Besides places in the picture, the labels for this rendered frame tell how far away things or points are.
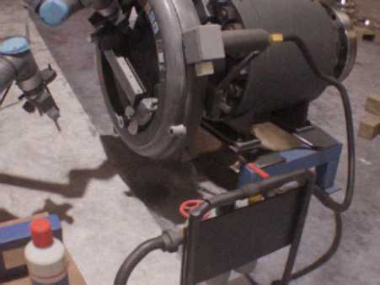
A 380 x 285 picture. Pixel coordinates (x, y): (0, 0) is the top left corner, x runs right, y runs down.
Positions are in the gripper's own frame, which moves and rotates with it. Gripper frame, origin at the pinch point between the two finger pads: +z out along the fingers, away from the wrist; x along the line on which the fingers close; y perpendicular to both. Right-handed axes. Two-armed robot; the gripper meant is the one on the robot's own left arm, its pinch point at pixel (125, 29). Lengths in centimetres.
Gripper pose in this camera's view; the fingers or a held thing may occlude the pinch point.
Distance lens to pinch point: 182.7
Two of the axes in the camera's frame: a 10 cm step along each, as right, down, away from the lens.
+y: 7.6, -6.6, -0.1
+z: 2.7, 3.0, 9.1
